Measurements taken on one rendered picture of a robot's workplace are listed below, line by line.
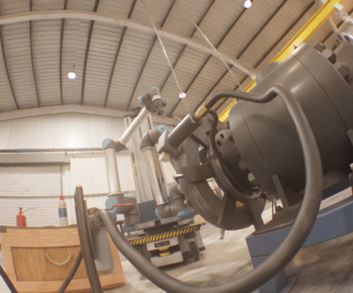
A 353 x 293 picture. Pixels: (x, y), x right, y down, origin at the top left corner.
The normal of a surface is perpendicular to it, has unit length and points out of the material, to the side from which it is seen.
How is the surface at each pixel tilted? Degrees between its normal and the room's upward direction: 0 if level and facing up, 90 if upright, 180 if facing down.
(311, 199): 60
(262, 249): 90
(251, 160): 108
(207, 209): 117
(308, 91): 89
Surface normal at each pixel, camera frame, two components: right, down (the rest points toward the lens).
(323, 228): -0.81, -0.04
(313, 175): -0.69, -0.54
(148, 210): 0.00, -0.43
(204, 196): 0.52, -0.49
